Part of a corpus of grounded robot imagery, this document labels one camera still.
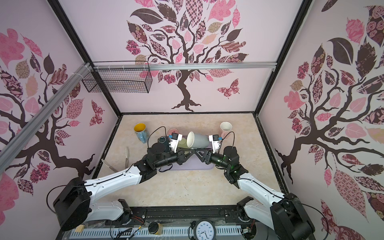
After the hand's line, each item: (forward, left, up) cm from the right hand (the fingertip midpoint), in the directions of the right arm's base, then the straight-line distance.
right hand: (195, 150), depth 74 cm
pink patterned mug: (+26, -21, -13) cm, 36 cm away
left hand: (-2, 0, 0) cm, 2 cm away
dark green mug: (+15, +21, -11) cm, 28 cm away
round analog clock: (-31, -4, -19) cm, 37 cm away
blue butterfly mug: (+26, +38, -13) cm, 48 cm away
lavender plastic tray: (-6, +1, 0) cm, 6 cm away
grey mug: (+3, -1, +5) cm, 6 cm away
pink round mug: (+22, +15, -10) cm, 28 cm away
